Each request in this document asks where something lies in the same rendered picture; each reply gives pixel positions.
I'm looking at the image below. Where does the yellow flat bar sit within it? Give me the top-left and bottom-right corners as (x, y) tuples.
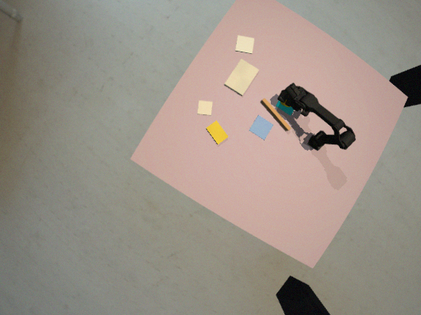
(206, 121), (228, 144)

